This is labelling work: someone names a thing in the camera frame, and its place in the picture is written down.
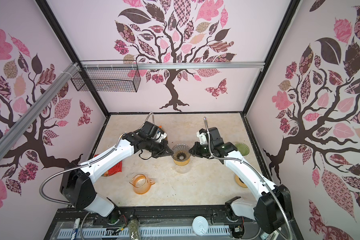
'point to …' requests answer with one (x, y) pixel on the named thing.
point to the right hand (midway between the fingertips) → (189, 149)
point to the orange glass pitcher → (141, 185)
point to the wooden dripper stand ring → (181, 163)
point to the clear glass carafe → (181, 169)
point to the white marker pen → (77, 220)
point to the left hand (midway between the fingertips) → (173, 155)
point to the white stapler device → (272, 236)
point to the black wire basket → (107, 76)
